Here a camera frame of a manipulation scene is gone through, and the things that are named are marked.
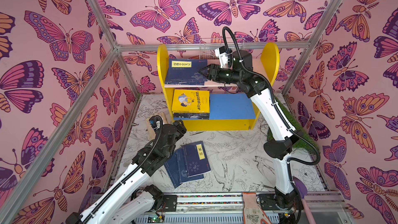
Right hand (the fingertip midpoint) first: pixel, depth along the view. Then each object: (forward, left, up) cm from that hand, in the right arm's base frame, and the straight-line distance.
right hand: (201, 69), depth 68 cm
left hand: (-15, +10, -19) cm, 26 cm away
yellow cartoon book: (+2, +7, -24) cm, 25 cm away
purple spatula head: (-36, -49, -44) cm, 75 cm away
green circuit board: (-50, +22, -48) cm, 72 cm away
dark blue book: (-23, +4, -44) cm, 49 cm away
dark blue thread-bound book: (-28, +15, -44) cm, 54 cm away
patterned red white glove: (-48, -23, -44) cm, 69 cm away
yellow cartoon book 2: (-3, +4, -29) cm, 30 cm away
